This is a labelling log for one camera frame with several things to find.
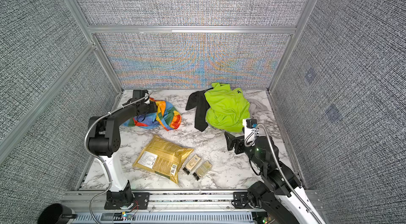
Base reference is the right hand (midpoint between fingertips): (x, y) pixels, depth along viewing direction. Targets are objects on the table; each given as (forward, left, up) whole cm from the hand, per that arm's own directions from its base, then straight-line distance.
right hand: (234, 130), depth 69 cm
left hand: (+30, +47, -19) cm, 59 cm away
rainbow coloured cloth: (+24, +37, -21) cm, 49 cm away
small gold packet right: (-9, +13, -22) cm, 27 cm away
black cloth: (+33, +17, -17) cm, 41 cm away
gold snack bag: (-4, +35, -18) cm, 40 cm away
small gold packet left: (-6, +19, -22) cm, 29 cm away
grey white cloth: (+31, -23, -23) cm, 45 cm away
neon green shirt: (+26, -2, -16) cm, 30 cm away
